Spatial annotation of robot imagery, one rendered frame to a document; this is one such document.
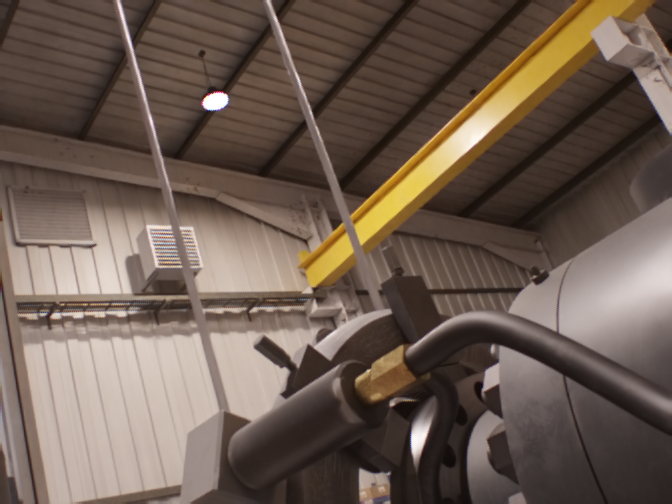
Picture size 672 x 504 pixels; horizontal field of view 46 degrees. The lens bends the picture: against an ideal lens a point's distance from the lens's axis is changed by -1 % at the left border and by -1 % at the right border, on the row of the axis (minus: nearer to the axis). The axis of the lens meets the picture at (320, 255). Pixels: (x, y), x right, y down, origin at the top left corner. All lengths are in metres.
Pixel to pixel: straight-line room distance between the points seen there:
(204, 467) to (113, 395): 9.69
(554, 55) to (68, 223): 6.68
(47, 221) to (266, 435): 10.64
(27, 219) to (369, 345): 10.37
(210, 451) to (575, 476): 0.40
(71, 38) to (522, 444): 10.48
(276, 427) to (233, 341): 10.86
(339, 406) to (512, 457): 0.19
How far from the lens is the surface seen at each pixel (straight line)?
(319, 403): 0.83
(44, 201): 11.67
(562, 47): 9.91
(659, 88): 9.43
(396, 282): 1.25
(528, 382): 0.88
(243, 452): 0.92
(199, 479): 0.97
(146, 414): 10.72
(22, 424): 2.02
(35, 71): 11.57
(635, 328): 0.82
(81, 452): 10.24
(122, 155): 12.39
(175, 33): 11.16
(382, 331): 1.21
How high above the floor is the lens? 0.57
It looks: 24 degrees up
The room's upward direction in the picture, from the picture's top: 19 degrees counter-clockwise
